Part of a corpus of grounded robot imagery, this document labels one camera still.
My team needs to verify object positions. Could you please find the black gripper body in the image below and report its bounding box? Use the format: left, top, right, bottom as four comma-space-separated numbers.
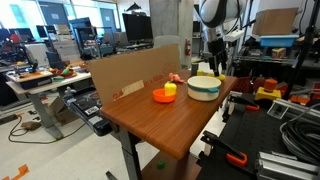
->
207, 37, 229, 65

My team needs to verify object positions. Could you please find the red plastic crate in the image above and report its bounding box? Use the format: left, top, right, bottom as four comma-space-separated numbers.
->
231, 76, 253, 95

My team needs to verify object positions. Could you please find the black controller box with labels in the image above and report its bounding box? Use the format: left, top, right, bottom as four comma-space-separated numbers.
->
62, 87, 113, 137

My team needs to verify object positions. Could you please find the white pot with teal band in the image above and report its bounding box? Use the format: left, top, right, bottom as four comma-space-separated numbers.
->
186, 75, 222, 102

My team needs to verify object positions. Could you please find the brown cardboard panel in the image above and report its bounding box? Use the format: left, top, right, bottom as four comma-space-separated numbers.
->
87, 44, 183, 107

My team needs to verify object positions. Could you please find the black tripod pole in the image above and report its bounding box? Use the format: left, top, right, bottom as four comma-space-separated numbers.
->
285, 0, 320, 100

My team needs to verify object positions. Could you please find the grey concrete pillar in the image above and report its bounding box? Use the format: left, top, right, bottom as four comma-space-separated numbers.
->
148, 0, 195, 69

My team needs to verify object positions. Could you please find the black clamp with orange handle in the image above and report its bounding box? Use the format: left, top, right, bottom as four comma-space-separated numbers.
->
222, 94, 261, 123
199, 130, 249, 168

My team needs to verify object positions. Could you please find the grey cup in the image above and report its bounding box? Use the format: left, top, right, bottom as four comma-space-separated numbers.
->
190, 62, 200, 77

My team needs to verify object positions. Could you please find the red bowl with toys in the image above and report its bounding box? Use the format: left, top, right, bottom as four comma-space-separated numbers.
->
55, 67, 78, 80

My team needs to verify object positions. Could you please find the short aluminium extrusion block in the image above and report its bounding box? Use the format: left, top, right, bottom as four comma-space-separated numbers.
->
255, 151, 320, 180

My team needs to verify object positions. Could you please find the yellow oblong toy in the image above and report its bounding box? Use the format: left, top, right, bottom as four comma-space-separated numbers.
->
207, 72, 227, 83

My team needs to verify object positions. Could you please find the large cardboard box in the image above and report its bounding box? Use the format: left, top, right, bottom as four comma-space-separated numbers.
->
252, 7, 299, 37

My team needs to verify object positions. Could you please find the colourful small box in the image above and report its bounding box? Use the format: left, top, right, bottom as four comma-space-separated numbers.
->
270, 47, 288, 60

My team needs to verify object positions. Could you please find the yellow emergency stop button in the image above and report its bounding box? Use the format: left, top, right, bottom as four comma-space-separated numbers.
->
254, 78, 283, 102

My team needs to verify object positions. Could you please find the wooden lower table shelf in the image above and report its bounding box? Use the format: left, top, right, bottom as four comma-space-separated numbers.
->
141, 151, 202, 180

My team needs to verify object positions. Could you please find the black floor cable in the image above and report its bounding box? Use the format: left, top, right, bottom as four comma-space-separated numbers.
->
7, 114, 88, 145

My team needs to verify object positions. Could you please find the red fire extinguisher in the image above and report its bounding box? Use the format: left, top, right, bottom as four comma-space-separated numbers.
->
184, 38, 192, 58

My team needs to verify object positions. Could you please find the orange plastic plate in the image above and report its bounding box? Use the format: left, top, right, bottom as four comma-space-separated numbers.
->
152, 88, 177, 104

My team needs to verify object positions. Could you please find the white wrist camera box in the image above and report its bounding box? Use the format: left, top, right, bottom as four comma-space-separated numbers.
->
223, 29, 246, 43

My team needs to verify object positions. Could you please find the orange floor tape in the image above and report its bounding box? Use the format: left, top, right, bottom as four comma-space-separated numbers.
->
0, 164, 30, 180

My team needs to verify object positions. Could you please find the pink toy figure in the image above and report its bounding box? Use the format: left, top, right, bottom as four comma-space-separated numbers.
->
167, 72, 186, 84

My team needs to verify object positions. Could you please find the black metal shelf rack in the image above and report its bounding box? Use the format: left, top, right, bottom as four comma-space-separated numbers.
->
193, 3, 209, 63

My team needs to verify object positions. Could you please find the black tray with orange board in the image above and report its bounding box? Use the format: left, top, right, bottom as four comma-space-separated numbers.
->
6, 70, 55, 91

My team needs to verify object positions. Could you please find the small open cardboard box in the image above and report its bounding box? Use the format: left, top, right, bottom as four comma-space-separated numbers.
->
46, 96, 80, 126

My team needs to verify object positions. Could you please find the long aluminium extrusion rail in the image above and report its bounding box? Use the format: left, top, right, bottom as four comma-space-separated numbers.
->
266, 98, 320, 123

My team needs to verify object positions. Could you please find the grey metal table leg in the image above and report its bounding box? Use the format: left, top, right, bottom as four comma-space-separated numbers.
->
117, 127, 143, 180

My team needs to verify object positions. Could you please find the blue plastic bin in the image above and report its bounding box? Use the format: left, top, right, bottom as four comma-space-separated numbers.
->
259, 34, 300, 48

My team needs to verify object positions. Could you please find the black computer monitor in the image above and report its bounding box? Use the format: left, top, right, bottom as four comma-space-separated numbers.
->
121, 13, 154, 43

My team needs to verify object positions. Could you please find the yellow toy bell pepper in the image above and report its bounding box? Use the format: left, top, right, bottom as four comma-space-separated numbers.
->
163, 79, 178, 97

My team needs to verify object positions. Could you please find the grey chair backrest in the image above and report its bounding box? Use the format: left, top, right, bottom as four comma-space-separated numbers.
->
153, 35, 182, 50

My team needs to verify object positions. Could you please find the grey cable bundle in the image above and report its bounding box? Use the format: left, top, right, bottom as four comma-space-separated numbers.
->
279, 103, 320, 166

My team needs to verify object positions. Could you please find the white desk with grey legs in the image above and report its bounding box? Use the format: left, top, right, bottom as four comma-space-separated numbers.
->
4, 71, 93, 140

